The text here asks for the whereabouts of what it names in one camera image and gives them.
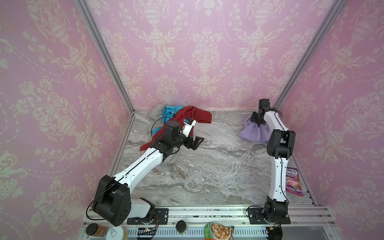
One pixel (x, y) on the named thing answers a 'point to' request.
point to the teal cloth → (168, 112)
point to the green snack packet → (215, 231)
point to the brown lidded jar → (93, 229)
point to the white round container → (115, 233)
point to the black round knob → (181, 226)
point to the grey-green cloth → (156, 121)
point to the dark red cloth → (198, 115)
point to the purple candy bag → (293, 184)
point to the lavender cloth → (251, 131)
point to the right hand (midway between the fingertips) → (256, 118)
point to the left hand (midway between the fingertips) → (197, 135)
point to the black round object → (274, 232)
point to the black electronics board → (146, 233)
